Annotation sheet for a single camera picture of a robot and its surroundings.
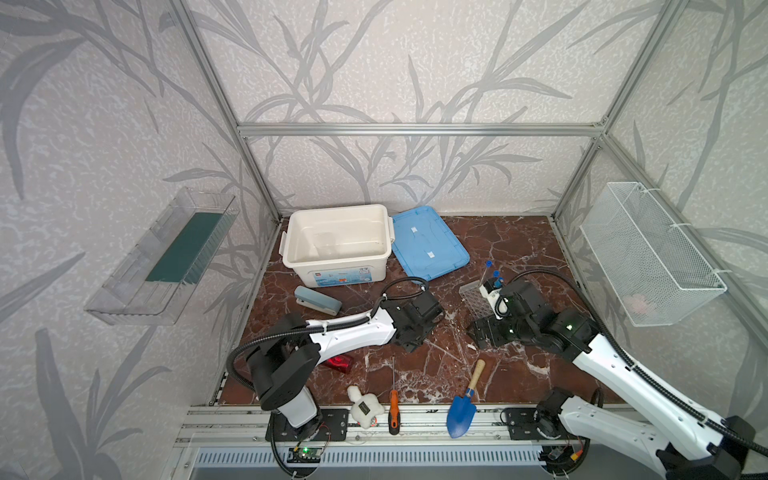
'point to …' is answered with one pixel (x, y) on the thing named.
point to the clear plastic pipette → (441, 349)
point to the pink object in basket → (636, 303)
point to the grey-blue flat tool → (312, 299)
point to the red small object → (340, 362)
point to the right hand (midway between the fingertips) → (480, 316)
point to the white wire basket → (657, 275)
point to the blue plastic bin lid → (426, 245)
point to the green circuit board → (304, 455)
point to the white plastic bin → (337, 245)
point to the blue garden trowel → (461, 410)
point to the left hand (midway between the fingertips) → (434, 324)
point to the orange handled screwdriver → (394, 418)
